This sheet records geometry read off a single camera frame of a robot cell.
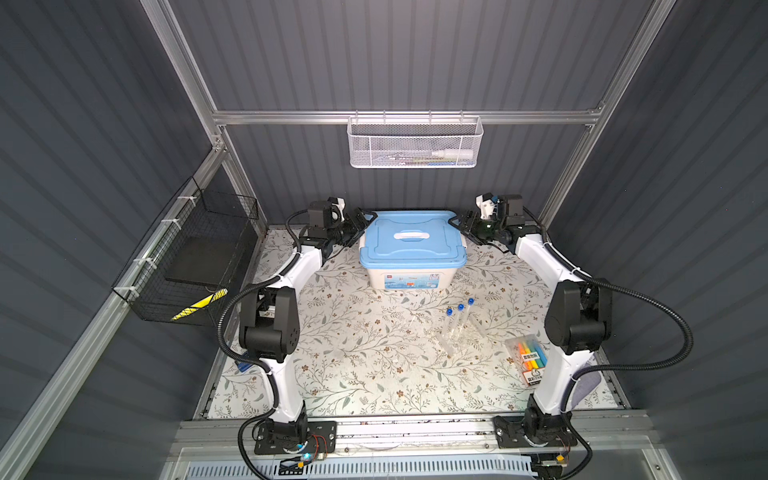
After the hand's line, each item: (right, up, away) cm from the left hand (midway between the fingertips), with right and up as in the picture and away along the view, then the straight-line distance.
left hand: (373, 220), depth 90 cm
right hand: (+26, -2, +1) cm, 26 cm away
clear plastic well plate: (+29, -36, 0) cm, 47 cm away
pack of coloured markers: (+46, -39, -6) cm, 60 cm away
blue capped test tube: (+23, -34, +1) cm, 41 cm away
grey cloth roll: (+57, -45, -12) cm, 74 cm away
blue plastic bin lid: (+12, -6, +3) cm, 14 cm away
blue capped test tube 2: (+27, -24, -10) cm, 37 cm away
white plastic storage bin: (+12, -18, +5) cm, 22 cm away
